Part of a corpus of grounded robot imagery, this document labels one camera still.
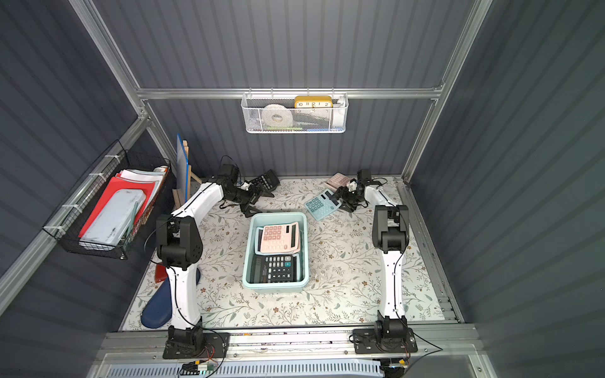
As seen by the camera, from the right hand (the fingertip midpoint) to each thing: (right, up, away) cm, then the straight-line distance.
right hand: (341, 199), depth 107 cm
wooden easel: (-74, +2, -3) cm, 74 cm away
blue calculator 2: (-9, -3, 0) cm, 9 cm away
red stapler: (-71, -28, -19) cm, 79 cm away
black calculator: (-28, -24, -27) cm, 45 cm away
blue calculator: (-34, -16, -21) cm, 43 cm away
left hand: (-30, -2, -13) cm, 33 cm away
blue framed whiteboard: (-68, +12, -11) cm, 70 cm away
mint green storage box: (-17, -20, -27) cm, 38 cm away
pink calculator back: (0, +10, +12) cm, 16 cm away
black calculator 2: (-36, +10, +10) cm, 38 cm away
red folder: (-79, +5, -32) cm, 85 cm away
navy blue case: (-66, -38, -29) cm, 81 cm away
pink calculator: (-26, -15, -21) cm, 36 cm away
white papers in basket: (-69, +8, -29) cm, 75 cm away
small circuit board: (-45, -50, -38) cm, 77 cm away
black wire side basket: (-75, -4, -39) cm, 85 cm away
